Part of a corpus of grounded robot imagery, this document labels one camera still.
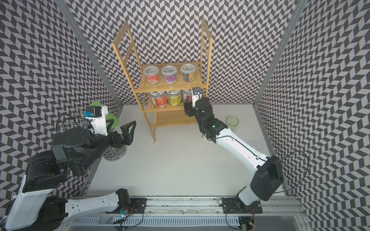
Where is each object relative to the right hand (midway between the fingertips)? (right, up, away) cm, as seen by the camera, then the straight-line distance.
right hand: (194, 100), depth 75 cm
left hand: (-26, -12, -23) cm, 36 cm away
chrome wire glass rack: (-66, -10, +4) cm, 67 cm away
